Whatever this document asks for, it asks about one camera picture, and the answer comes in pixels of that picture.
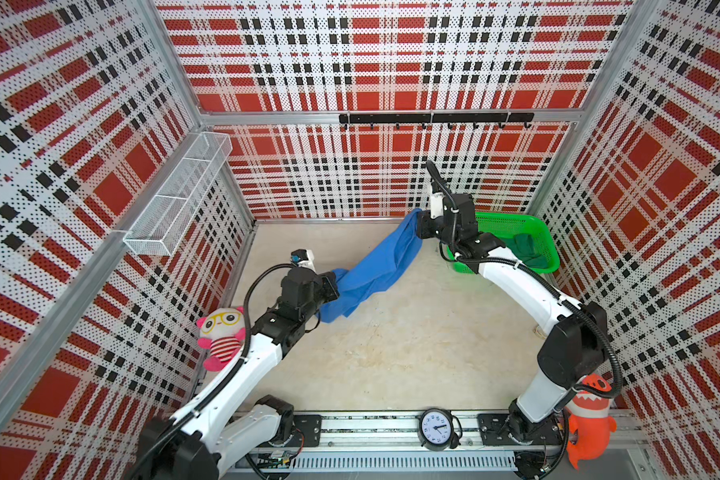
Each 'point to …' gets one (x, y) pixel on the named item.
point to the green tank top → (526, 249)
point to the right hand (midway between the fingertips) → (420, 212)
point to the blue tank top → (376, 270)
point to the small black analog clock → (439, 429)
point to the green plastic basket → (501, 227)
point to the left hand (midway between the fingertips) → (335, 277)
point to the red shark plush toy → (590, 424)
